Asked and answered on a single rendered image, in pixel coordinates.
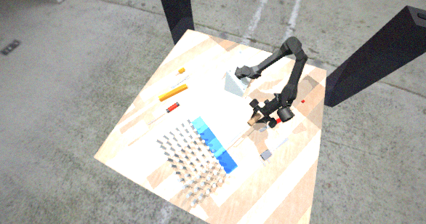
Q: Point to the orange rectangular bar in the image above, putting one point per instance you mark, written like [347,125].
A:
[173,92]

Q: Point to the blue flat strip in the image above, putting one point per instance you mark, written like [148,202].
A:
[220,153]

